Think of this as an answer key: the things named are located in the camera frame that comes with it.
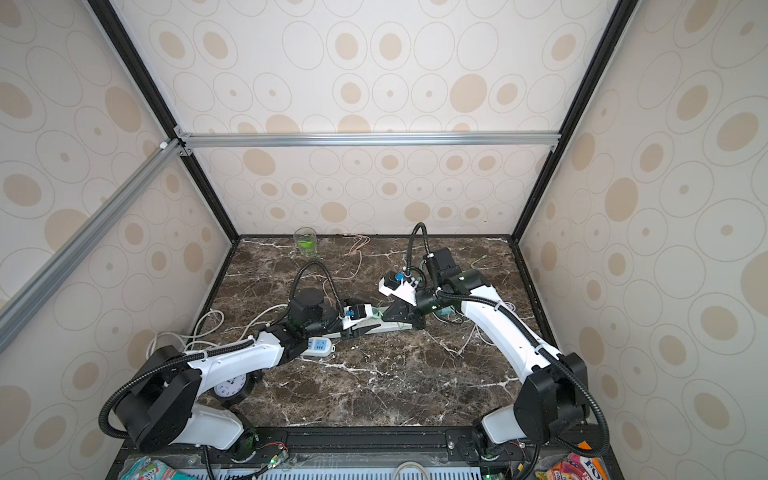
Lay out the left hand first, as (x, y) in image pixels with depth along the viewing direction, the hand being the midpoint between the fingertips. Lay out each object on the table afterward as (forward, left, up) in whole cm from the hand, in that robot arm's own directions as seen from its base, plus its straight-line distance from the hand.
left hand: (382, 313), depth 77 cm
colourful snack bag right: (-31, -45, -15) cm, 57 cm away
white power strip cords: (+3, +55, -19) cm, 58 cm away
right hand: (-1, -4, +2) cm, 5 cm away
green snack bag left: (-32, +54, -16) cm, 65 cm away
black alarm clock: (-15, +38, -15) cm, 44 cm away
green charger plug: (-3, +1, +5) cm, 6 cm away
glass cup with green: (+39, +30, -13) cm, 51 cm away
